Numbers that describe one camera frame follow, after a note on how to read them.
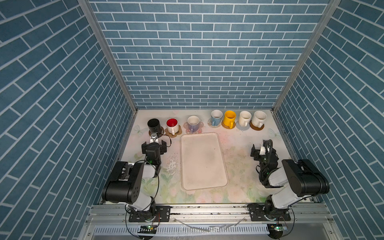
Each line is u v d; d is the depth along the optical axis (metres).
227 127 1.08
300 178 0.46
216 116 1.05
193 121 1.08
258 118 1.03
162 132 1.05
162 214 0.74
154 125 0.99
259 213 0.74
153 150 0.69
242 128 1.08
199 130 1.08
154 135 0.81
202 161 0.94
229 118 1.05
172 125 1.03
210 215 0.75
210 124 1.12
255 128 1.08
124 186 0.44
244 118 1.03
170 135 1.03
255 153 0.83
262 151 0.80
